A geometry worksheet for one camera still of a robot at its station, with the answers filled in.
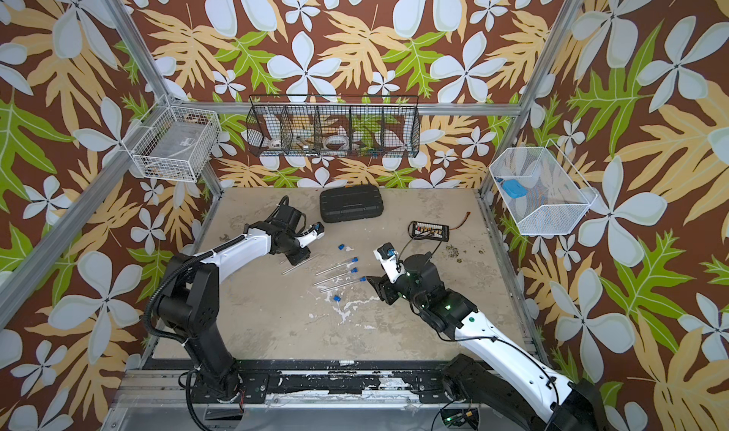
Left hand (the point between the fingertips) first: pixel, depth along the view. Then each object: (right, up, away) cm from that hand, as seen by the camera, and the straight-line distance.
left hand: (304, 246), depth 95 cm
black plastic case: (+15, +16, +16) cm, 27 cm away
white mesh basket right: (+75, +16, -17) cm, 78 cm away
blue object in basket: (+67, +19, -9) cm, 70 cm away
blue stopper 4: (+12, -1, +7) cm, 14 cm away
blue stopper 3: (+20, -11, -2) cm, 23 cm away
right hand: (+23, -5, -19) cm, 30 cm away
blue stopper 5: (+12, -17, -5) cm, 21 cm away
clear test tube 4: (+13, -13, -2) cm, 18 cm away
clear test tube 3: (+9, -11, -1) cm, 14 cm away
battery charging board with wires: (+47, +4, +9) cm, 48 cm away
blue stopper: (+17, -5, +3) cm, 18 cm away
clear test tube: (+1, -4, -11) cm, 12 cm away
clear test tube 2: (+10, -8, +1) cm, 13 cm away
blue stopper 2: (+17, -8, 0) cm, 19 cm away
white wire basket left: (-38, +33, -9) cm, 51 cm away
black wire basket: (+10, +42, +2) cm, 43 cm away
